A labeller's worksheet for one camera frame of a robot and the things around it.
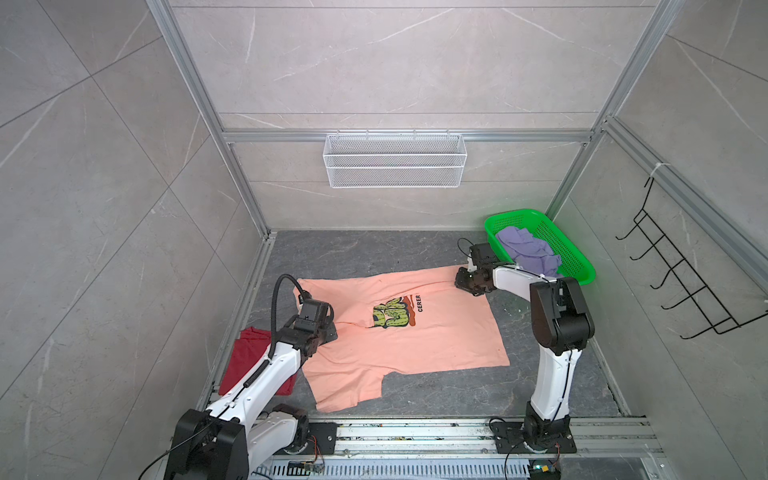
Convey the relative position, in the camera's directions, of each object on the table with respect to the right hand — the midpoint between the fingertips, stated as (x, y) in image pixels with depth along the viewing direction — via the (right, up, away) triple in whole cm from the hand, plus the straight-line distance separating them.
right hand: (457, 279), depth 104 cm
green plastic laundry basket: (+41, +5, -2) cm, 41 cm away
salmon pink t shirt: (-22, -13, -11) cm, 28 cm away
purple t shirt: (+29, +10, +7) cm, 31 cm away
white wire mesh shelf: (-22, +41, -4) cm, 47 cm away
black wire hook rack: (+42, -2, -40) cm, 58 cm away
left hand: (-44, -11, -18) cm, 48 cm away
